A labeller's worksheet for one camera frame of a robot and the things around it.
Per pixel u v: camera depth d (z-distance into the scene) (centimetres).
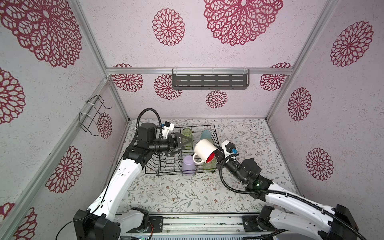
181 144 70
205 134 102
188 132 93
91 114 79
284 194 49
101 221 38
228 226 74
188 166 79
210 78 95
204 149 64
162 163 92
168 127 66
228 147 56
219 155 63
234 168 60
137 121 54
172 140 60
